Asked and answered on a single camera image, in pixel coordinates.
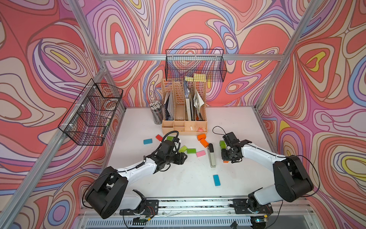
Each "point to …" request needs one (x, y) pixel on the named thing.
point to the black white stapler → (210, 150)
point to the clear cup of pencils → (157, 108)
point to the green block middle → (191, 150)
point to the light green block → (183, 149)
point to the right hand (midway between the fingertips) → (226, 160)
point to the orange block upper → (201, 136)
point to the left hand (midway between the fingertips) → (185, 156)
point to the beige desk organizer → (184, 108)
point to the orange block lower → (204, 142)
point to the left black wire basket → (87, 122)
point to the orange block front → (226, 161)
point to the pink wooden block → (200, 153)
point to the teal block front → (217, 181)
